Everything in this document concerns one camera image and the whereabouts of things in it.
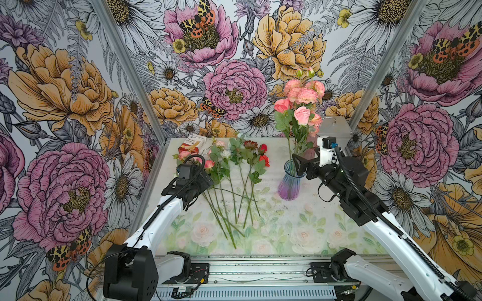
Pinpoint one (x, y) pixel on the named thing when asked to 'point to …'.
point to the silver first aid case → (336, 126)
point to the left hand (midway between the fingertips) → (203, 189)
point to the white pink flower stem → (225, 155)
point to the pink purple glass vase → (289, 187)
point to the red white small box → (192, 143)
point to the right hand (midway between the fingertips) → (302, 156)
